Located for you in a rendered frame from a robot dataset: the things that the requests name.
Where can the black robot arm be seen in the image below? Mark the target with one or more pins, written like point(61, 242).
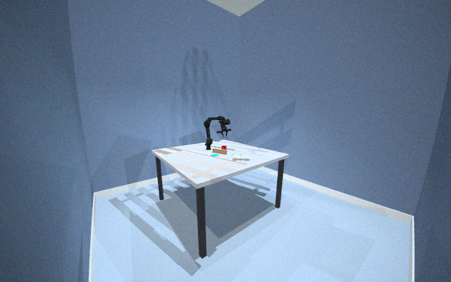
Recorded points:
point(207, 125)

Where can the white flat box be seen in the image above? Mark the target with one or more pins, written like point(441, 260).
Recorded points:
point(240, 157)

